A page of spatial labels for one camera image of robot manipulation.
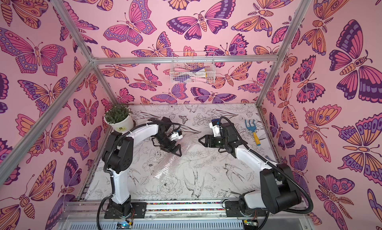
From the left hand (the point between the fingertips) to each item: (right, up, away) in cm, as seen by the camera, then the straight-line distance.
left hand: (177, 152), depth 89 cm
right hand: (+16, +9, -4) cm, 19 cm away
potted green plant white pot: (-36, +21, +3) cm, 42 cm away
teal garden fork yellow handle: (+52, +13, +16) cm, 56 cm away
